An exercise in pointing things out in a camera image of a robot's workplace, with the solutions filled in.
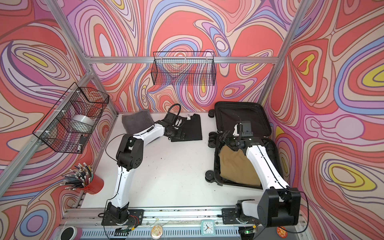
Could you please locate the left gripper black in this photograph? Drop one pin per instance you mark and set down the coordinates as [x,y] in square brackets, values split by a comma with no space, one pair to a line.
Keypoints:
[179,131]

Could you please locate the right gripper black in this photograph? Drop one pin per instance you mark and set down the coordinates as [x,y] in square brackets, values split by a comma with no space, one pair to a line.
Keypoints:
[226,139]

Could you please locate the black t-shirt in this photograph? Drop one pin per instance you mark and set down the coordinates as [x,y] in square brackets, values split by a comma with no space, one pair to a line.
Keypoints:
[192,129]

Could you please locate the khaki shorts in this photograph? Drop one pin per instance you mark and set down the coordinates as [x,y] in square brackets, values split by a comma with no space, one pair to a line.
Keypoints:
[236,167]

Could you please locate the black suitcase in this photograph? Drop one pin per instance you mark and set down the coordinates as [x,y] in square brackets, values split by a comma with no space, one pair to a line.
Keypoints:
[227,115]

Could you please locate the grey towel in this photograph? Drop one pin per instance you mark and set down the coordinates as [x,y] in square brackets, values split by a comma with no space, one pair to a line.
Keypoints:
[137,122]

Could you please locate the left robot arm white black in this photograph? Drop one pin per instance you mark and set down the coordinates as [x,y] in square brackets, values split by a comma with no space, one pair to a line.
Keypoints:
[130,155]

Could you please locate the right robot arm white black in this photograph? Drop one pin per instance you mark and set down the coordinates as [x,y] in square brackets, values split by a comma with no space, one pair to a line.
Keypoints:
[280,204]

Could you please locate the small teal clock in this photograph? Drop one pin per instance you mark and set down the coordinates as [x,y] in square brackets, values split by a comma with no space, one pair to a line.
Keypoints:
[208,228]

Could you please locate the small black device in basket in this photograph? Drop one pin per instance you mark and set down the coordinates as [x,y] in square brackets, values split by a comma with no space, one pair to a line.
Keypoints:
[81,143]

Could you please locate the red pen cup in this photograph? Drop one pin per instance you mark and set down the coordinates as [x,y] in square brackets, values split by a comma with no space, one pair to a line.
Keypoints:
[83,178]

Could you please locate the round orange sticker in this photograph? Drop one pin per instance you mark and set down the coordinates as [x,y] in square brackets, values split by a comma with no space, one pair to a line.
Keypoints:
[282,232]

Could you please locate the round beige badge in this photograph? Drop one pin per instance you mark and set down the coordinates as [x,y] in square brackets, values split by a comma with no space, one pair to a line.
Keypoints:
[157,232]

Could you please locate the black round speaker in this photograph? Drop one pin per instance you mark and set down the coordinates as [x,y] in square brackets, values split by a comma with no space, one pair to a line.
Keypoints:
[71,233]

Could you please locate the black wire basket back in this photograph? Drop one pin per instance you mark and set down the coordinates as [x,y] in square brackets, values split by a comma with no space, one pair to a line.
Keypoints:
[184,68]

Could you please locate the black wire basket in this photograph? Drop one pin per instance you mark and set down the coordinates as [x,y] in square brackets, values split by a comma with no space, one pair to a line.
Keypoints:
[184,68]
[76,100]

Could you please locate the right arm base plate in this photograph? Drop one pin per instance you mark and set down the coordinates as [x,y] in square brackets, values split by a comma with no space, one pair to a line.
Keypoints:
[231,216]

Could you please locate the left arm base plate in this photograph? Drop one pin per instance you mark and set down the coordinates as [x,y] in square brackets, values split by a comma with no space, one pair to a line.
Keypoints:
[135,216]

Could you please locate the black wire basket left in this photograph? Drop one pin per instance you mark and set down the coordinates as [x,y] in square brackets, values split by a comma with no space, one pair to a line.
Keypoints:
[76,100]

